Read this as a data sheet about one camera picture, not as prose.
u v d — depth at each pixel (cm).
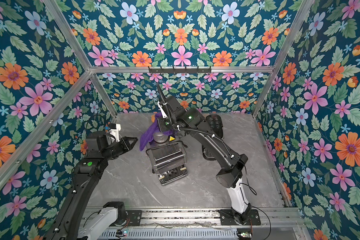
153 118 118
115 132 65
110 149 59
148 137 69
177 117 51
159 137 69
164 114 58
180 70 91
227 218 73
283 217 75
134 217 74
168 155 65
